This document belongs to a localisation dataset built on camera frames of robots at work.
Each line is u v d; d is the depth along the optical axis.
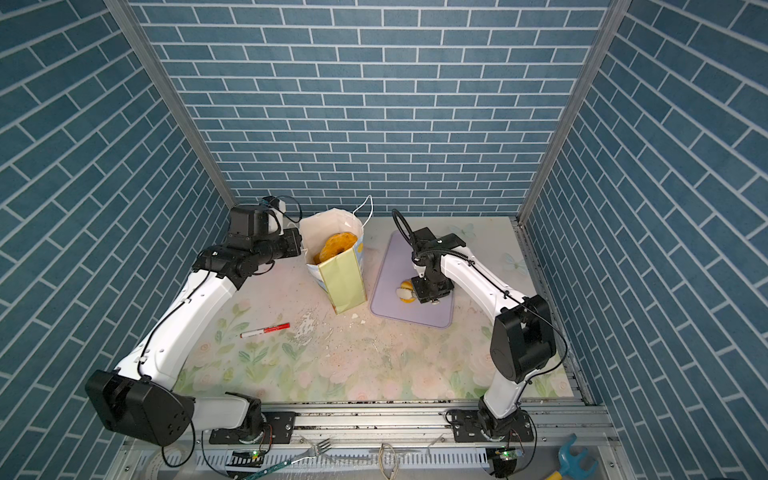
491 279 0.52
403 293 0.94
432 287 0.72
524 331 0.48
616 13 0.71
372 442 0.73
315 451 0.69
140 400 0.38
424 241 0.69
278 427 0.74
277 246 0.68
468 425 0.74
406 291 0.93
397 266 1.08
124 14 0.70
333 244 0.91
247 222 0.55
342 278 0.81
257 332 0.89
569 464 0.68
